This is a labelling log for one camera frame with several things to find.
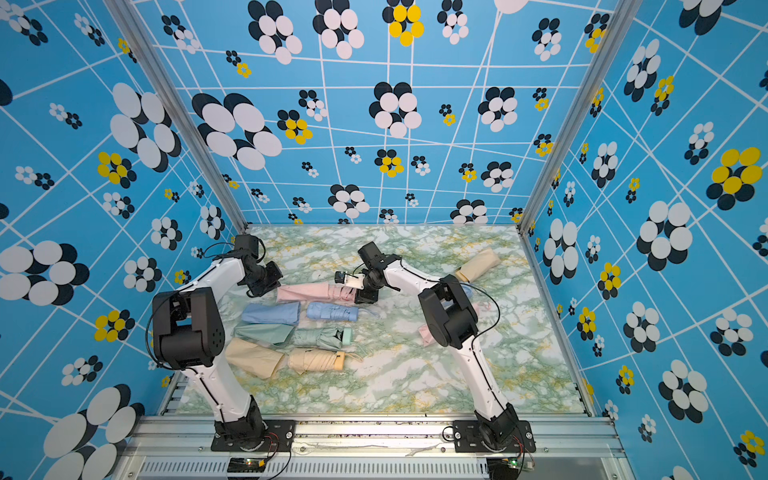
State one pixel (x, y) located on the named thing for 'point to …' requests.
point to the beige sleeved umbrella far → (480, 264)
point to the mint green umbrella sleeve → (275, 335)
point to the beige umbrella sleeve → (251, 357)
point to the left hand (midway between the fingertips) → (283, 278)
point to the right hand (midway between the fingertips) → (363, 288)
